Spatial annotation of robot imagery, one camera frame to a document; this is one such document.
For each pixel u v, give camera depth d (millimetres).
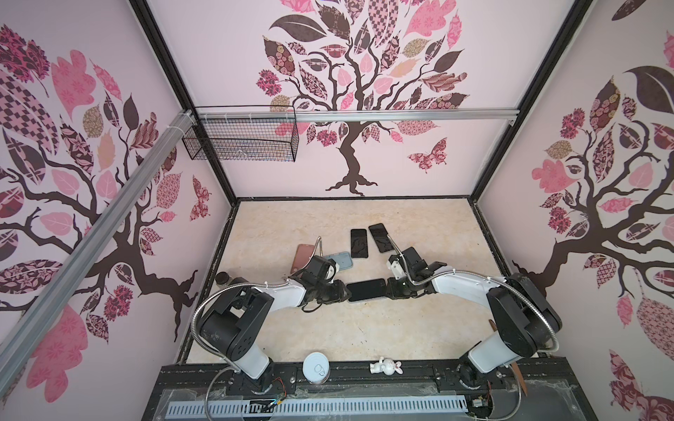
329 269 769
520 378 740
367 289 891
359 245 1061
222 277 894
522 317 449
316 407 697
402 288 782
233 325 452
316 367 710
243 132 949
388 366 733
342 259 1008
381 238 1141
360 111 945
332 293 799
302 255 1004
